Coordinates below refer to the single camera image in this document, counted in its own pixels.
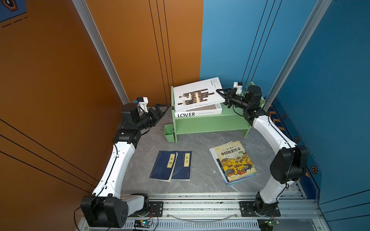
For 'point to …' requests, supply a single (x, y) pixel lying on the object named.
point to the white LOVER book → (212, 109)
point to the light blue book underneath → (230, 183)
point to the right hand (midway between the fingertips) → (217, 92)
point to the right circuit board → (266, 224)
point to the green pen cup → (168, 132)
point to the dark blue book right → (183, 169)
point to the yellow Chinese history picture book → (234, 160)
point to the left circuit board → (142, 223)
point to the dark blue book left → (164, 165)
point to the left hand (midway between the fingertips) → (166, 108)
